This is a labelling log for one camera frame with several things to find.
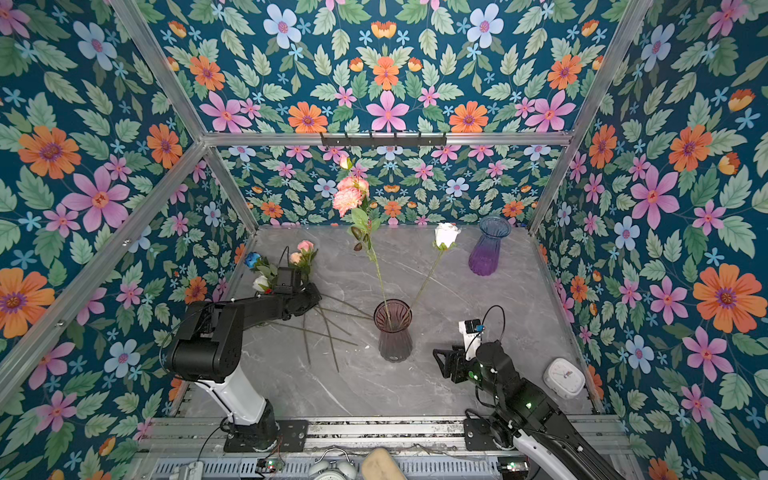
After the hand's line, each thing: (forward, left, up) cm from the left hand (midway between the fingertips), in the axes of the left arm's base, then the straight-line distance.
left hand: (324, 291), depth 99 cm
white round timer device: (-34, -68, +1) cm, 77 cm away
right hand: (-27, -37, +10) cm, 46 cm away
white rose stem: (+3, +21, +3) cm, 21 cm away
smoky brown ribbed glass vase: (-20, -23, +15) cm, 34 cm away
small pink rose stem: (+13, +8, +2) cm, 15 cm away
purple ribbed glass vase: (+11, -58, -1) cm, 59 cm away
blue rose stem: (+13, +26, +3) cm, 29 cm away
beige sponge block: (-50, -18, +3) cm, 53 cm away
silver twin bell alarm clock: (-48, -7, -1) cm, 49 cm away
